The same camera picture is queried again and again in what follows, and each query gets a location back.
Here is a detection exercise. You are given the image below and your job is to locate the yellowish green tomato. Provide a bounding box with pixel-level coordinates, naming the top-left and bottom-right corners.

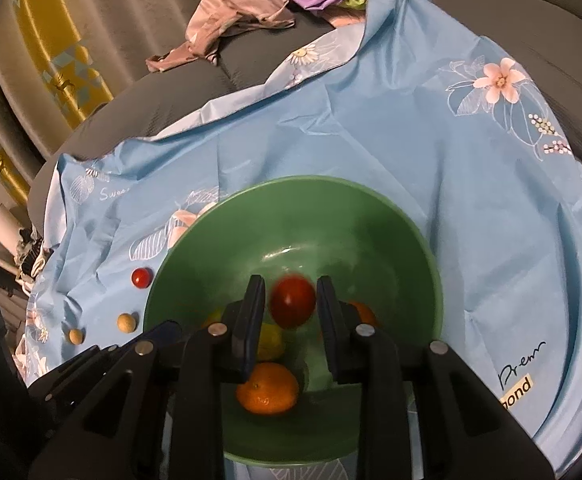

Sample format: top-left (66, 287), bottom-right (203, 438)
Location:
top-left (256, 322), bottom-right (287, 362)

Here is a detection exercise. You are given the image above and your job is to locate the blue floral cloth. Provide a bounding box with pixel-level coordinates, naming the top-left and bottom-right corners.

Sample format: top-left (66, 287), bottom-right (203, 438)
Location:
top-left (13, 0), bottom-right (582, 480)

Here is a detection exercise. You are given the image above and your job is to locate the yellow patterned curtain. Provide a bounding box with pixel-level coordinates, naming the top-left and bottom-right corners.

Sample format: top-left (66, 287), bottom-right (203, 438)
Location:
top-left (0, 0), bottom-right (116, 206)

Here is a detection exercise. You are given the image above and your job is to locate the black ribbed object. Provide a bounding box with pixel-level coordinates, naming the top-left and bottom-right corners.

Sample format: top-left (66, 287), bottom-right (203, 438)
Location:
top-left (16, 240), bottom-right (46, 278)

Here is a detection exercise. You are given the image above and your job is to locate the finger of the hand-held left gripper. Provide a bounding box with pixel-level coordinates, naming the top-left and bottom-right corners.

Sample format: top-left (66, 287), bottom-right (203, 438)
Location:
top-left (145, 320), bottom-right (185, 362)
top-left (27, 344), bottom-right (122, 436)

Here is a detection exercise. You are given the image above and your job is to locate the green bowl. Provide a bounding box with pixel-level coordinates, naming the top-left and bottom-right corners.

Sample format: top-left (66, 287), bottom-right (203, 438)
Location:
top-left (142, 175), bottom-right (444, 464)

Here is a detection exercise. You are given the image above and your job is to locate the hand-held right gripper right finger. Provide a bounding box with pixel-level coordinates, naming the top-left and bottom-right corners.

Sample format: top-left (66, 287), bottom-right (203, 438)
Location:
top-left (316, 275), bottom-right (554, 480)

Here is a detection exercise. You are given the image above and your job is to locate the pink cloth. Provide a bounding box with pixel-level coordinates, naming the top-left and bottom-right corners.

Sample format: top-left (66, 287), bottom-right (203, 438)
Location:
top-left (145, 0), bottom-right (297, 73)

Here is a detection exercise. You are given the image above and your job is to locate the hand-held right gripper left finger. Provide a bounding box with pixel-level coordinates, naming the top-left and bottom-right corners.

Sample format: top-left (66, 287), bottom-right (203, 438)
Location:
top-left (28, 275), bottom-right (267, 480)

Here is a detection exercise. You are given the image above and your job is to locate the orange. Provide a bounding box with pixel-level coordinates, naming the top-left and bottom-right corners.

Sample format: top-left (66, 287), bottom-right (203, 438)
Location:
top-left (346, 301), bottom-right (379, 331)
top-left (235, 362), bottom-right (300, 415)

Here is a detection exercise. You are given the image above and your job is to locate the grey quilted bed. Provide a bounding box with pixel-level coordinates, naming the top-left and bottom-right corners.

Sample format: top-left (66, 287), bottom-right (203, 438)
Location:
top-left (28, 0), bottom-right (582, 231)

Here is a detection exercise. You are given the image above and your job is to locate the white lampshade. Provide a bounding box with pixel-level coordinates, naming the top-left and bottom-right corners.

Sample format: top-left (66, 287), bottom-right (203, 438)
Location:
top-left (0, 203), bottom-right (22, 248)

